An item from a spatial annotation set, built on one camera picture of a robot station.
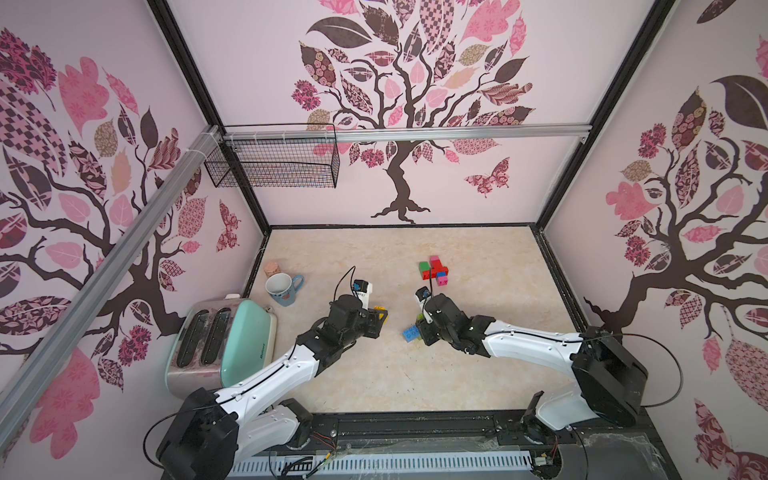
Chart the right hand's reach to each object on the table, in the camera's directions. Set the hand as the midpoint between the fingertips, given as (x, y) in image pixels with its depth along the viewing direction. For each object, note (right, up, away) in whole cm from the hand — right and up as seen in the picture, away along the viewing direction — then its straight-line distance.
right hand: (419, 319), depth 86 cm
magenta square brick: (+8, +18, +22) cm, 30 cm away
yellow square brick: (-12, 0, +15) cm, 19 cm away
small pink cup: (-48, +15, +8) cm, 50 cm away
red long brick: (+8, +15, +19) cm, 25 cm away
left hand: (-11, +1, -4) cm, 12 cm away
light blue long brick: (-3, -4, -1) cm, 5 cm away
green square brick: (+4, +15, +20) cm, 25 cm away
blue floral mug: (-44, +8, +9) cm, 46 cm away
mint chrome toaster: (-49, -2, -17) cm, 52 cm away
